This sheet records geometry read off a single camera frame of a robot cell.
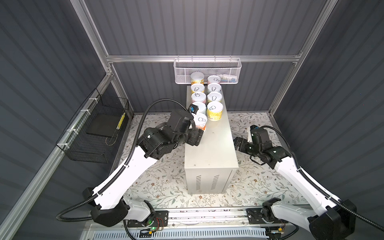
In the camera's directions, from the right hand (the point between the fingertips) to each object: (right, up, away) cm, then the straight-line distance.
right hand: (240, 144), depth 80 cm
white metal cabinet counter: (-19, -6, -24) cm, 31 cm away
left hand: (-24, +9, -16) cm, 31 cm away
